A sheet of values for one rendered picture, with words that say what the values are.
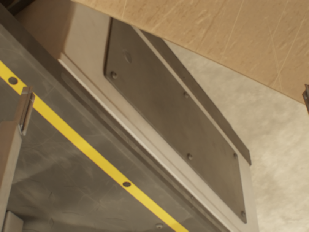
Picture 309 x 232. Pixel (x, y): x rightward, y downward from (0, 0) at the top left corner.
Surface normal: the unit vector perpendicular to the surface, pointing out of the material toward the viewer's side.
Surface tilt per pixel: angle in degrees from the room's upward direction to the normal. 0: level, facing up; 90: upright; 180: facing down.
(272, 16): 0
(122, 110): 90
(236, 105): 0
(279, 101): 0
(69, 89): 90
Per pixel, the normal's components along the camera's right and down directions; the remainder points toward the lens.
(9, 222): 0.83, -0.40
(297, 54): 0.00, 0.69
